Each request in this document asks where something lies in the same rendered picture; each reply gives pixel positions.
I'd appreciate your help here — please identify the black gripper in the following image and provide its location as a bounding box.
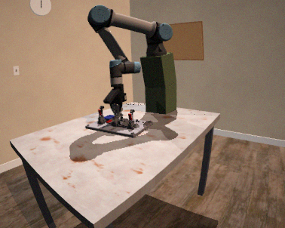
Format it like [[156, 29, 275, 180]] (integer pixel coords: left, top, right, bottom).
[[109, 84, 127, 116]]

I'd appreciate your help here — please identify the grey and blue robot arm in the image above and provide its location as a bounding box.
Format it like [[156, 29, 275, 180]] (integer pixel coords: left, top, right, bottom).
[[87, 5, 173, 85]]

